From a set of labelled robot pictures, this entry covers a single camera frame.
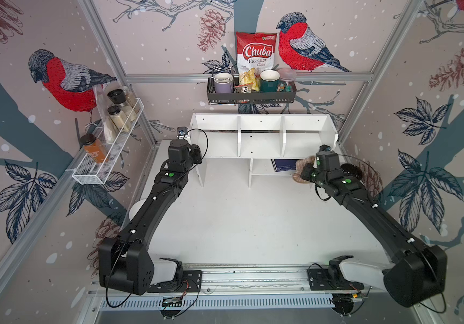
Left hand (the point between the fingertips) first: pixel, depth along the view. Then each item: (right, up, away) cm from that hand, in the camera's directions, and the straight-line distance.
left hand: (197, 140), depth 81 cm
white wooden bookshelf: (+32, -1, +5) cm, 33 cm away
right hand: (+45, -10, +2) cm, 46 cm away
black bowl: (+75, -13, +21) cm, 79 cm away
